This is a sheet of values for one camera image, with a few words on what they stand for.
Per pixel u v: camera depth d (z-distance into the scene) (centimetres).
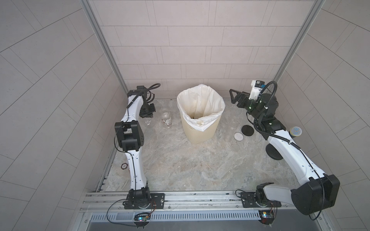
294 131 69
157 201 71
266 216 68
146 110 81
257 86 60
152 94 88
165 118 94
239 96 62
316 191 38
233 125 85
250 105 62
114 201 71
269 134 50
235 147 91
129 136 58
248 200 71
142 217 64
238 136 94
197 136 85
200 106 93
